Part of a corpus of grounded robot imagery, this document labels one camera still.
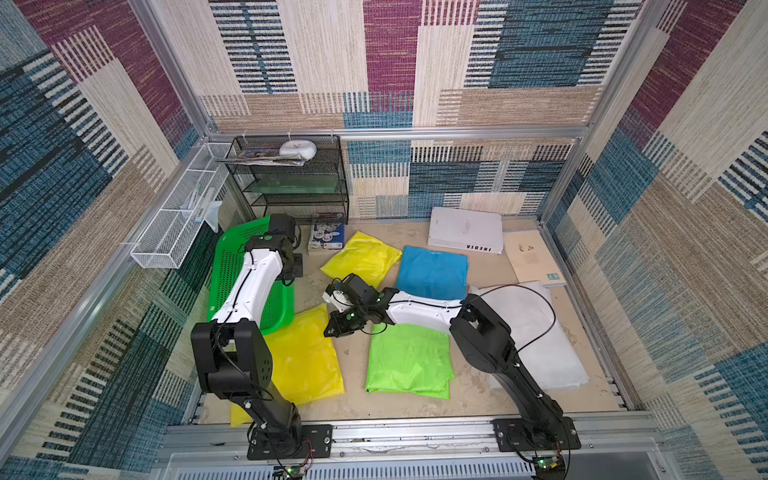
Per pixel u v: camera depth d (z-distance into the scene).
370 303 0.73
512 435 0.73
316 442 0.74
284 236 0.64
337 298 0.83
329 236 1.12
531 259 1.08
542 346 0.81
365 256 1.05
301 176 1.06
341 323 0.80
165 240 0.90
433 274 1.04
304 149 0.89
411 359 0.84
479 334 0.56
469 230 1.14
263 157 0.92
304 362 0.83
